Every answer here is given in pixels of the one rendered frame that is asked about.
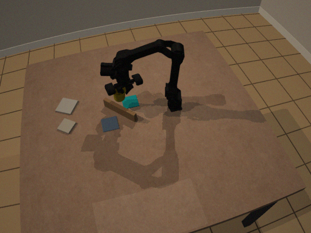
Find brown rectangular block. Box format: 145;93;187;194
104;98;137;122

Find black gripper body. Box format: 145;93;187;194
105;73;143;96

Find yellow cup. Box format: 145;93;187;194
113;88;126;102

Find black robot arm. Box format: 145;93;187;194
100;39;185;112

